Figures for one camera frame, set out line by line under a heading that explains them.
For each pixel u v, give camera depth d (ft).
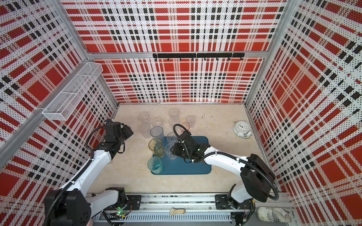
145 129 3.15
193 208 2.40
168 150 2.88
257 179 1.38
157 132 3.07
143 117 3.58
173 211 2.28
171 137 3.06
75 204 1.28
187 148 2.02
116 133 2.13
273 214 2.22
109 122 2.39
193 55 2.90
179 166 2.76
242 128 3.26
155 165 2.78
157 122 3.44
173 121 3.45
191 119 3.36
